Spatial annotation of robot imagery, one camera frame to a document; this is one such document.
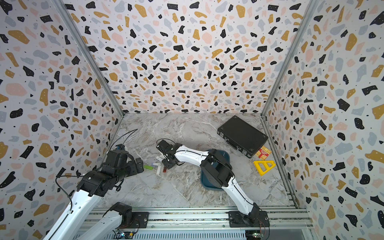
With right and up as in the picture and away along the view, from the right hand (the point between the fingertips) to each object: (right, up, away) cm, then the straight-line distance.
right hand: (169, 162), depth 94 cm
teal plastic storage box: (+22, +1, -36) cm, 43 cm away
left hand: (-12, +4, -20) cm, 24 cm away
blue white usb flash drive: (-8, -1, 0) cm, 8 cm away
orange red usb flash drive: (-2, -4, -3) cm, 5 cm away
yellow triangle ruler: (+61, 0, 0) cm, 61 cm away
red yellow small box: (+61, +6, +3) cm, 61 cm away
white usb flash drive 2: (-7, +2, +2) cm, 7 cm away
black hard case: (+48, +16, +7) cm, 51 cm away
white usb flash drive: (-6, -4, -3) cm, 8 cm away
